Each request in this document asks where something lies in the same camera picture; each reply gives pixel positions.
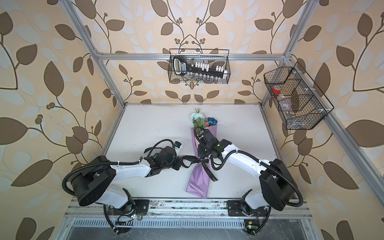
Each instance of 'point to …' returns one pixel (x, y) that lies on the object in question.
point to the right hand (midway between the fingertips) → (200, 151)
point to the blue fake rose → (212, 120)
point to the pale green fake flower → (197, 118)
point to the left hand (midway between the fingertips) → (184, 158)
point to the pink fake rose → (207, 123)
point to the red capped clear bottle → (276, 90)
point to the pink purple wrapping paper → (199, 181)
